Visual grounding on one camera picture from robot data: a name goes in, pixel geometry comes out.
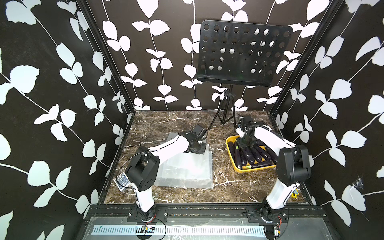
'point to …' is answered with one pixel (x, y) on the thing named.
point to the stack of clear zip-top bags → (189, 170)
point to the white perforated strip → (178, 231)
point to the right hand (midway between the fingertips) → (241, 142)
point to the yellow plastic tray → (246, 170)
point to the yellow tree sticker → (295, 193)
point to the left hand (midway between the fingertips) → (203, 147)
